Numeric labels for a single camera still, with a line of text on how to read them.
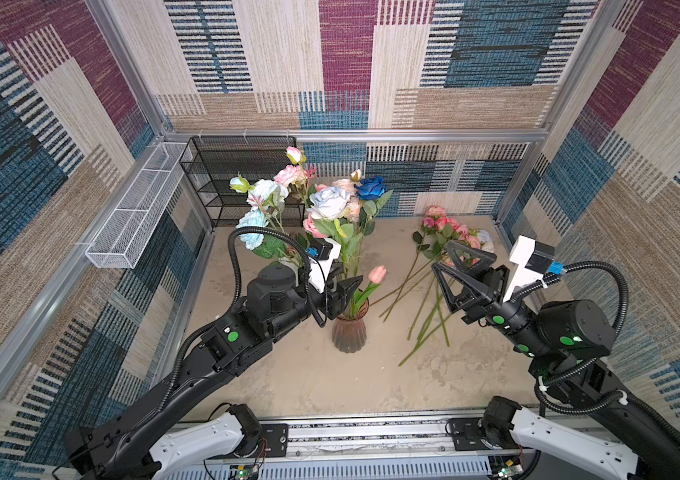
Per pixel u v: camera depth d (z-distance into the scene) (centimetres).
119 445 38
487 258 47
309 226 58
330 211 51
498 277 44
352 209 70
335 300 52
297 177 60
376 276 70
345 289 53
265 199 57
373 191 65
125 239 92
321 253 49
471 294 42
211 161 100
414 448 73
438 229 112
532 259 39
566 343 39
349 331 89
